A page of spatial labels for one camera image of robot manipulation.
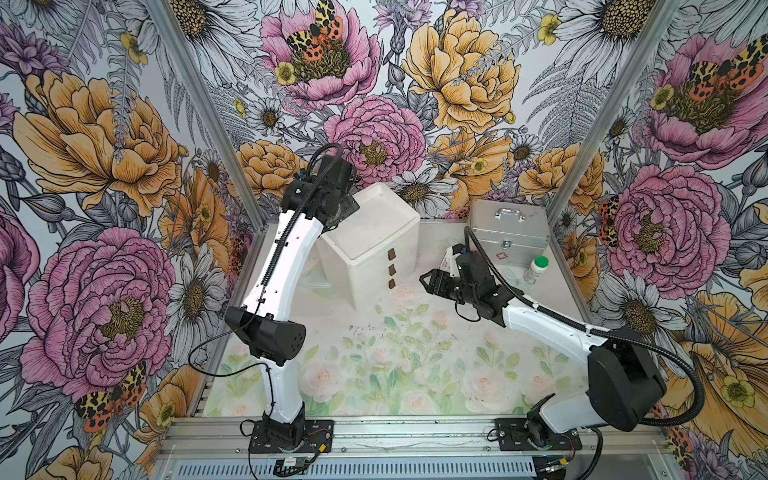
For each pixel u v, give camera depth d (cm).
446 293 77
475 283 66
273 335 45
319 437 73
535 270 99
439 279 76
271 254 48
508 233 100
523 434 73
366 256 80
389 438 76
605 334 47
